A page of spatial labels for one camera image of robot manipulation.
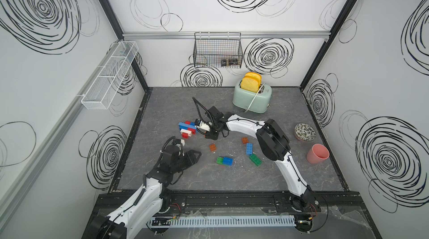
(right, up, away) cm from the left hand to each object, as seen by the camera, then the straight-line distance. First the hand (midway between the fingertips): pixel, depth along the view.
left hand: (198, 156), depth 83 cm
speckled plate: (+61, +9, +13) cm, 63 cm away
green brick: (+11, -2, 0) cm, 11 cm away
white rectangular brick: (-10, +11, +12) cm, 19 cm away
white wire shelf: (-41, +32, -11) cm, 53 cm away
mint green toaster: (+25, +30, +16) cm, 42 cm away
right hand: (+4, +9, +14) cm, 18 cm away
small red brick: (-9, +15, +16) cm, 23 cm away
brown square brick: (+7, +2, +8) cm, 11 cm away
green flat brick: (+29, -3, +2) cm, 30 cm away
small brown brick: (+25, +6, +8) cm, 27 cm away
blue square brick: (+15, -2, -2) cm, 15 cm away
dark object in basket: (+16, +49, +6) cm, 52 cm away
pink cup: (+58, +2, -4) cm, 58 cm away
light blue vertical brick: (+27, +2, +6) cm, 28 cm away
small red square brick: (-9, +8, +12) cm, 17 cm away
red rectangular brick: (-4, +11, +11) cm, 16 cm away
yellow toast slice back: (+32, +43, +14) cm, 55 cm away
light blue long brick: (-11, +13, +15) cm, 23 cm away
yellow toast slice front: (+29, +38, +12) cm, 49 cm away
